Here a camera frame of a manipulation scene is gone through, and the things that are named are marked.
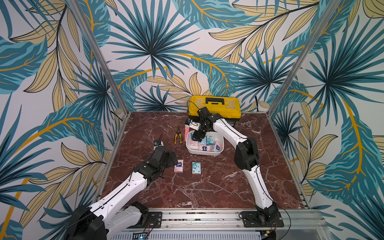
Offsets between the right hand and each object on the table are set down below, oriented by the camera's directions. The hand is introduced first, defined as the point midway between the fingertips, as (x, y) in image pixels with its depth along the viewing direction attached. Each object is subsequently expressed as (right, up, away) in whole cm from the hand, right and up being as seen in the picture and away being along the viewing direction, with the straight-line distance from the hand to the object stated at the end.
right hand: (196, 131), depth 100 cm
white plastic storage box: (+10, -8, -3) cm, 13 cm away
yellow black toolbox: (+21, +16, 0) cm, 27 cm away
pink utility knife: (-7, +1, +7) cm, 10 cm away
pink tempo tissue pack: (-11, -21, -12) cm, 27 cm away
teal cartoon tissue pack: (0, -21, -12) cm, 24 cm away
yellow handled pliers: (-15, -3, +5) cm, 16 cm away
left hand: (-16, -15, -18) cm, 28 cm away
